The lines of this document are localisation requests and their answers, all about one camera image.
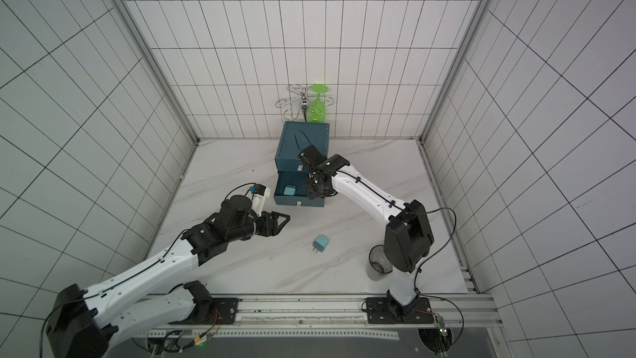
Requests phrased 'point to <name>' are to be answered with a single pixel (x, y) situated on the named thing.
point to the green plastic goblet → (316, 111)
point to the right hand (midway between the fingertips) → (307, 192)
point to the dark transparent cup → (378, 264)
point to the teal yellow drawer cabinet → (291, 176)
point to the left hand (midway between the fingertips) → (279, 222)
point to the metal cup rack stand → (298, 97)
